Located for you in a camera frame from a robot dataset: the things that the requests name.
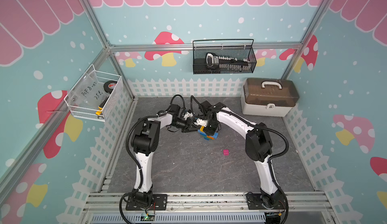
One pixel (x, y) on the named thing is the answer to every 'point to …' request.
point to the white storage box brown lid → (269, 97)
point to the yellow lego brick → (201, 129)
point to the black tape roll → (109, 86)
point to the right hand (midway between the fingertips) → (209, 130)
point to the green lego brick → (206, 137)
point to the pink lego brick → (226, 152)
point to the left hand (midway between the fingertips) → (198, 130)
